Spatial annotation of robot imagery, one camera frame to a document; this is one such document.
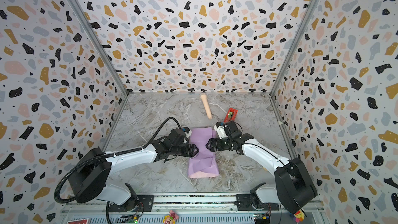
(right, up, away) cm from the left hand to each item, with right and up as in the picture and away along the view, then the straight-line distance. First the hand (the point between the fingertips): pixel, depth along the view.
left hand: (195, 148), depth 84 cm
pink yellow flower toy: (-9, -26, -16) cm, 32 cm away
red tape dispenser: (+22, +17, +17) cm, 32 cm away
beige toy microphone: (+4, +29, +33) cm, 44 cm away
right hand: (+8, +3, 0) cm, 8 cm away
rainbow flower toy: (+49, -27, -14) cm, 57 cm away
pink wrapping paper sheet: (+5, -6, -7) cm, 11 cm away
